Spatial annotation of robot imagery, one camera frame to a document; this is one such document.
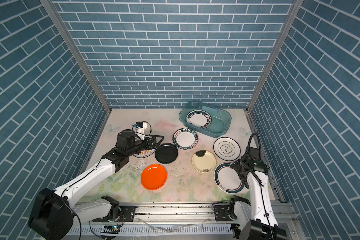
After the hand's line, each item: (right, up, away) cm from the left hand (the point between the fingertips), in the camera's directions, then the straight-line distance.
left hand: (159, 138), depth 79 cm
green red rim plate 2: (+38, -24, +7) cm, 46 cm away
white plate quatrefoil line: (+41, -9, +20) cm, 47 cm away
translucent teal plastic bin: (+42, +12, +36) cm, 56 cm away
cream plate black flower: (+25, -16, +15) cm, 34 cm away
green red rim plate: (+24, +12, +35) cm, 44 cm away
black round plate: (+1, -11, +17) cm, 20 cm away
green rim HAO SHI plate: (+13, -3, +23) cm, 27 cm away
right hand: (+43, -18, +2) cm, 47 cm away
